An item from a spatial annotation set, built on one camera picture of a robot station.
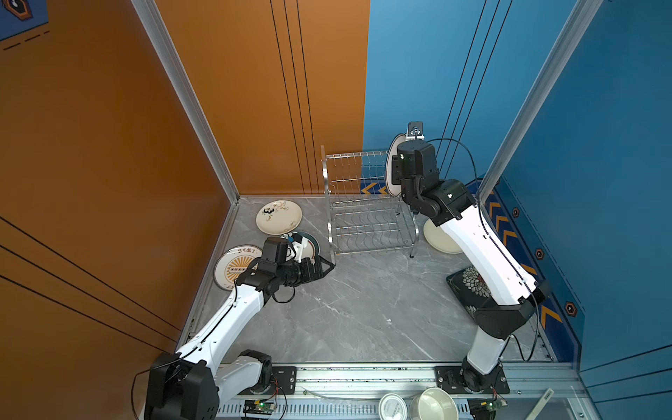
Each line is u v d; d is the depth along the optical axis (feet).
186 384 1.28
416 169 1.59
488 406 2.29
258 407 2.32
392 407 2.11
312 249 3.31
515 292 1.41
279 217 3.70
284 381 2.42
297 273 2.28
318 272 2.28
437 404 2.28
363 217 3.65
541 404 2.28
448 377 2.38
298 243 2.46
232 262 3.20
